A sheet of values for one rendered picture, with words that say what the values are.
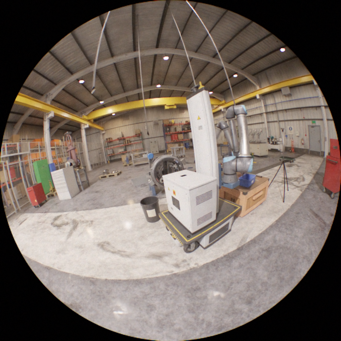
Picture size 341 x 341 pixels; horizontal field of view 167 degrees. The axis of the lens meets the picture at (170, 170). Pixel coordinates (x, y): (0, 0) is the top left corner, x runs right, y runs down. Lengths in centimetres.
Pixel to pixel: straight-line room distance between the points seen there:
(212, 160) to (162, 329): 167
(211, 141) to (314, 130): 1037
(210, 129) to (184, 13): 782
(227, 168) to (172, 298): 140
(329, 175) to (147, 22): 939
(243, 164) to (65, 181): 498
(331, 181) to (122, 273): 403
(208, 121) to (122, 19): 743
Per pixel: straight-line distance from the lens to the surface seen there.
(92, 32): 817
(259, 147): 742
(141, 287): 136
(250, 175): 211
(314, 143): 1110
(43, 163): 834
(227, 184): 134
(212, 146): 123
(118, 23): 802
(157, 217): 198
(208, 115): 125
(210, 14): 860
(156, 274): 138
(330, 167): 347
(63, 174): 484
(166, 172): 249
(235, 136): 149
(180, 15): 844
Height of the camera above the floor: 120
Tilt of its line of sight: 13 degrees down
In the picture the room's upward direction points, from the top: 8 degrees counter-clockwise
